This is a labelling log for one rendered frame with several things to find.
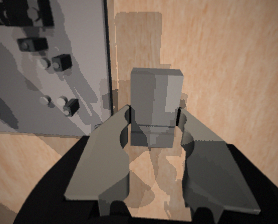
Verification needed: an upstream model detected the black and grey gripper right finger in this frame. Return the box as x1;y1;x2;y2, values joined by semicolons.
176;107;278;224

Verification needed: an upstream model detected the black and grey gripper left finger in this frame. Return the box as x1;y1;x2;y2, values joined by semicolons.
13;104;131;224

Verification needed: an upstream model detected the grey metal fixture plate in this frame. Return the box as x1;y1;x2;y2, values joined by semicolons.
0;0;114;137

